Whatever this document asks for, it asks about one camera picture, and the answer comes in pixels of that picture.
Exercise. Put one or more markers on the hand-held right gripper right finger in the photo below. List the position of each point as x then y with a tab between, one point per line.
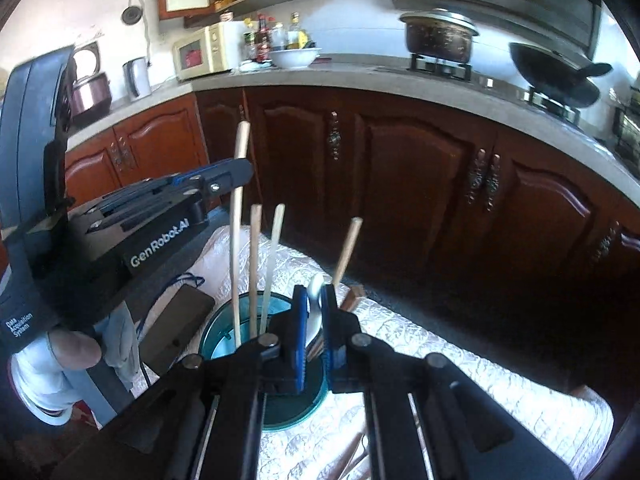
327	340

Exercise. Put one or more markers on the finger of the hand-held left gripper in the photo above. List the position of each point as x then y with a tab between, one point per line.
230	172
165	210

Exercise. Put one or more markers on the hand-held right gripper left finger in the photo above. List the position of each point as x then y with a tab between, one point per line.
300	340

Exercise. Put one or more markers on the metal spoon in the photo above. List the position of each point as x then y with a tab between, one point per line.
315	300

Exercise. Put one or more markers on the teal plastic cup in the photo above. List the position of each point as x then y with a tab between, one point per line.
220	332

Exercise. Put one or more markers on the person's left hand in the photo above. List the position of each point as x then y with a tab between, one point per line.
75	350

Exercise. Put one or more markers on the narrow wooden cabinet door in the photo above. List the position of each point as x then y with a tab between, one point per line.
220	130

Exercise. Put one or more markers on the dark wooden cabinet door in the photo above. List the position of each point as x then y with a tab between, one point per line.
160	145
622	280
90	175
545	220
295	170
415	185

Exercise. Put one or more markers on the silver rice cooker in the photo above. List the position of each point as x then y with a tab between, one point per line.
90	95

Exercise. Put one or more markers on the small white dish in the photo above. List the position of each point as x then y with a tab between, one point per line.
252	65

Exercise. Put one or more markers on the black flat pouch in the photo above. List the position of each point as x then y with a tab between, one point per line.
175	320

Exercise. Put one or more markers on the cream microwave oven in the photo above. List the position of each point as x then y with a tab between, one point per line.
210	50

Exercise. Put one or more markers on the white bowl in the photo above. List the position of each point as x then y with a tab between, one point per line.
295	57

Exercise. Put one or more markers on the white electric kettle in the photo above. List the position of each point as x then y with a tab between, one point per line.
137	77

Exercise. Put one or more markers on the green bottle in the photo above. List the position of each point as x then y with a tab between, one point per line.
248	40

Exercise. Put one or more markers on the grey hanging cloth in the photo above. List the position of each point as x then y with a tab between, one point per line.
120	340

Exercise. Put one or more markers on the dark sauce bottle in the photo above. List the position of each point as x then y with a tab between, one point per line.
262	37

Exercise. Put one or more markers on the clear glass bottle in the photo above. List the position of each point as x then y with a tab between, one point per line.
279	36

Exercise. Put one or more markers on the yellow oil bottle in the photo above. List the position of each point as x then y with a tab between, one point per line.
295	32

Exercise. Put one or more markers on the grey stone kitchen countertop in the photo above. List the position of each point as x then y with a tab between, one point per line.
350	72

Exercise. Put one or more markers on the white quilted tablecloth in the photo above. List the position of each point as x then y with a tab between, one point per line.
525	395

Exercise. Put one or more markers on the dark cooking pot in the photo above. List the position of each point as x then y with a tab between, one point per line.
440	37

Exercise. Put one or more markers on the gas stove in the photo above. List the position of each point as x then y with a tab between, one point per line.
492	82

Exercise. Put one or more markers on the black wok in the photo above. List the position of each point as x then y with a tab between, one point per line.
550	75

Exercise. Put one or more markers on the round dark wall fixture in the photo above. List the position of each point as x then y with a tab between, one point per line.
132	13

